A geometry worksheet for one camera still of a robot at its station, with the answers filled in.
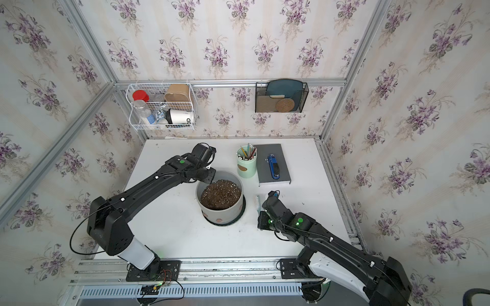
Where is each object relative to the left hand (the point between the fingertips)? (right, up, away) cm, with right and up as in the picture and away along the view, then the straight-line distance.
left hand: (214, 176), depth 84 cm
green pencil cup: (+15, +6, +6) cm, 17 cm away
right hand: (+20, -17, -6) cm, 27 cm away
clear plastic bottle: (-36, +30, +6) cm, 48 cm away
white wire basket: (-28, +34, +10) cm, 45 cm away
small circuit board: (-23, -42, -12) cm, 49 cm away
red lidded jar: (-38, +39, +8) cm, 55 cm away
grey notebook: (+24, 0, +19) cm, 31 cm away
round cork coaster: (+35, +36, +14) cm, 52 cm away
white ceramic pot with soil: (+3, -11, -2) cm, 11 cm away
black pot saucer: (+10, -20, -1) cm, 22 cm away
